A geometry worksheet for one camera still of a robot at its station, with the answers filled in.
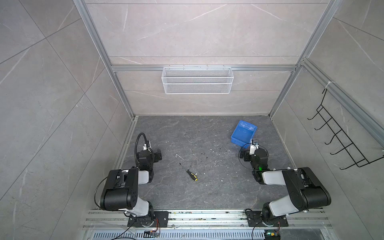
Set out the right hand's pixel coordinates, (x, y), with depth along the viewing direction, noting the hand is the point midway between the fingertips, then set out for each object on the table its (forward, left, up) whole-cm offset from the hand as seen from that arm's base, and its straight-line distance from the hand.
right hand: (249, 145), depth 94 cm
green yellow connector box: (-46, -1, -7) cm, 47 cm away
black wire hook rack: (-25, -31, +27) cm, 48 cm away
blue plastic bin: (+14, -1, -6) cm, 16 cm away
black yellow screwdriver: (-16, +37, -5) cm, 41 cm away
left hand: (0, +64, +1) cm, 64 cm away
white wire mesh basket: (+38, +32, +24) cm, 56 cm away
